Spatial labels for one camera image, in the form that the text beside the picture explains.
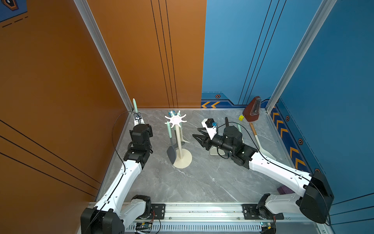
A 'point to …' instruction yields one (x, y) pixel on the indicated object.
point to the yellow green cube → (241, 117)
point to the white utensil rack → (184, 157)
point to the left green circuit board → (143, 225)
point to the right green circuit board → (266, 224)
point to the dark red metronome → (251, 112)
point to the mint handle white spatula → (239, 127)
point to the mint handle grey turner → (171, 150)
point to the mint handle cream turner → (214, 151)
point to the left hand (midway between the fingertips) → (139, 121)
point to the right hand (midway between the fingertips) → (196, 131)
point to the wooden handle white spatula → (263, 151)
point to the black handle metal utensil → (227, 121)
